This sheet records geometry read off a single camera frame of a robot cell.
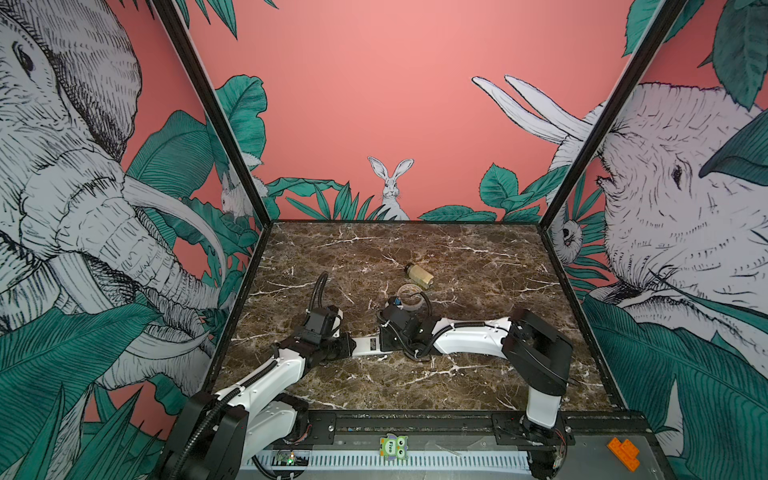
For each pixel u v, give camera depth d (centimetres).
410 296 99
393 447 70
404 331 67
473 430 75
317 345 67
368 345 86
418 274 101
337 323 73
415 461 70
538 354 47
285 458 70
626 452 70
